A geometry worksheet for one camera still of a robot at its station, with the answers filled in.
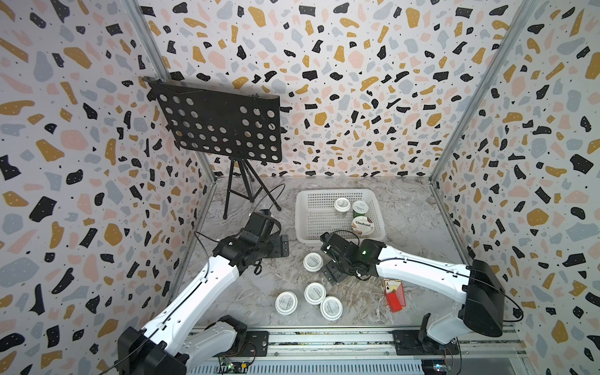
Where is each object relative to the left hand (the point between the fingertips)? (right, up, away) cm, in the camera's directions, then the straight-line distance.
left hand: (279, 243), depth 78 cm
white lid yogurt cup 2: (+11, -8, +7) cm, 16 cm away
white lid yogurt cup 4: (+17, -20, -3) cm, 27 cm away
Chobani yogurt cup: (+32, +4, +19) cm, 37 cm away
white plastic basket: (+12, +9, +28) cm, 32 cm away
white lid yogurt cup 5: (+2, -19, -2) cm, 20 cm away
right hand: (+18, -9, +2) cm, 21 cm away
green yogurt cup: (+31, +11, +23) cm, 40 cm away
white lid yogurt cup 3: (+12, -17, 0) cm, 21 cm away
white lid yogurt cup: (+24, +12, +24) cm, 36 cm away
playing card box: (+41, -17, +7) cm, 45 cm away
